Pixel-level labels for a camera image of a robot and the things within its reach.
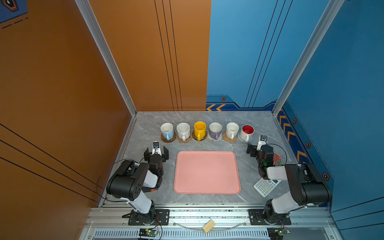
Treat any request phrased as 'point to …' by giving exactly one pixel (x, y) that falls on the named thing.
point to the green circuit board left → (148, 232)
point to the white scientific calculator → (264, 186)
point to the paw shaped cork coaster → (186, 141)
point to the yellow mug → (200, 128)
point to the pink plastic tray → (207, 172)
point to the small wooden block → (208, 226)
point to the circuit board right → (277, 233)
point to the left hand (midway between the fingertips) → (155, 146)
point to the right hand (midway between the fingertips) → (256, 143)
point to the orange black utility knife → (147, 189)
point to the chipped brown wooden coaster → (201, 139)
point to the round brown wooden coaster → (172, 139)
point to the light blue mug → (167, 130)
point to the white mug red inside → (246, 132)
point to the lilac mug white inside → (215, 130)
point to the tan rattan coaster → (224, 135)
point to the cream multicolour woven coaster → (213, 140)
